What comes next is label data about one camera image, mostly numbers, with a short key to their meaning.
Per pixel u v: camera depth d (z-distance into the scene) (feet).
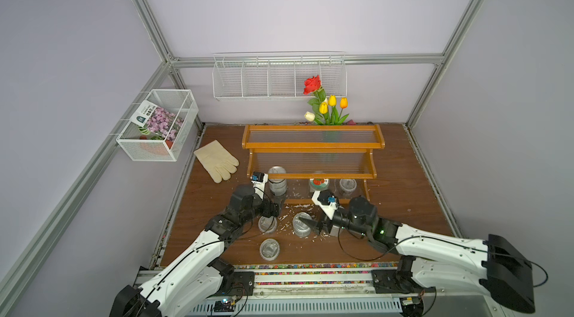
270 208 2.35
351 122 4.06
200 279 1.89
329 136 3.15
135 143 2.42
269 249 2.49
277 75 3.25
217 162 3.45
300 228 2.66
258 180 2.32
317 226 2.07
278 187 2.85
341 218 2.11
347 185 2.93
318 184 2.85
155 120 2.42
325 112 2.85
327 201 1.96
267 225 2.65
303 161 3.44
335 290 2.40
